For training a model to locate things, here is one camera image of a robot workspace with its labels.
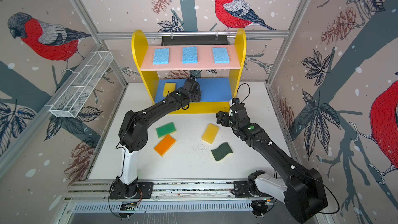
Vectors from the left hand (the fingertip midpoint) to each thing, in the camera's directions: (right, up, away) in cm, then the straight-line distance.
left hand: (194, 92), depth 93 cm
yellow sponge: (-17, +3, +4) cm, 18 cm away
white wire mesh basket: (-56, -4, -22) cm, 60 cm away
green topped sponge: (-18, -24, 0) cm, 30 cm away
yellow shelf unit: (+17, +18, +25) cm, 35 cm away
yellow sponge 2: (+10, -26, +2) cm, 28 cm away
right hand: (+15, -14, -11) cm, 23 cm away
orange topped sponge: (-17, -30, -6) cm, 35 cm away
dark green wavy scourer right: (+15, -34, -8) cm, 38 cm away
